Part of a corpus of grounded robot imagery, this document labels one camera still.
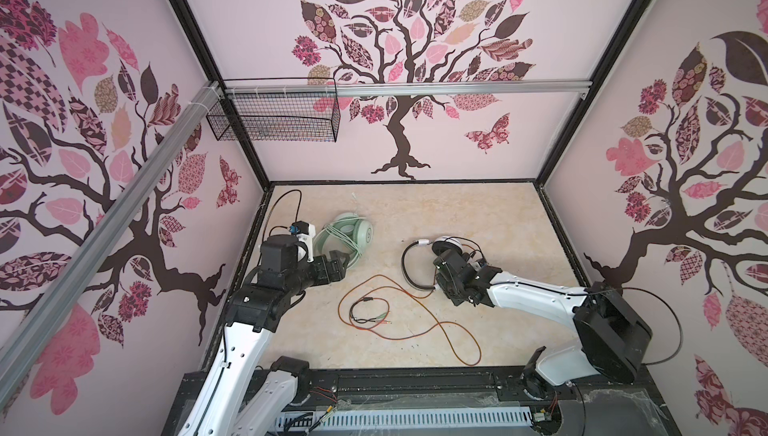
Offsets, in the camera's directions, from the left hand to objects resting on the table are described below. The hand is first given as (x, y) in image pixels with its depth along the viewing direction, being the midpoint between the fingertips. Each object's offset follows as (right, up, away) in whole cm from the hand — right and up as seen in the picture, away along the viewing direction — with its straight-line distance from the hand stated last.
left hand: (335, 265), depth 72 cm
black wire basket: (-18, +47, +23) cm, 55 cm away
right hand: (+27, -7, +17) cm, 33 cm away
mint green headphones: (0, +7, +26) cm, 27 cm away
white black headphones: (+32, +2, +20) cm, 38 cm away
